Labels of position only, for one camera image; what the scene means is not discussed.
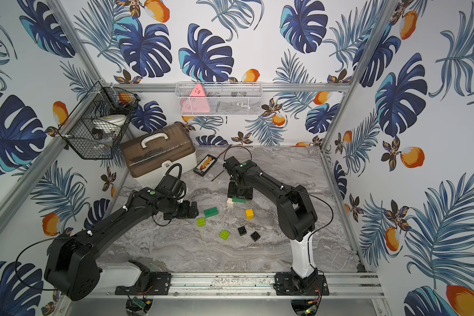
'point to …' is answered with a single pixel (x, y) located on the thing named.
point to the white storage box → (151, 154)
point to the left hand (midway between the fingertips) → (189, 211)
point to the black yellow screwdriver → (217, 176)
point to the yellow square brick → (249, 214)
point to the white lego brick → (230, 203)
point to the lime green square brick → (201, 222)
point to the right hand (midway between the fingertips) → (237, 196)
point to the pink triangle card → (196, 103)
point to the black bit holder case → (205, 165)
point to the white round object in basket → (110, 123)
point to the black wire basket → (94, 128)
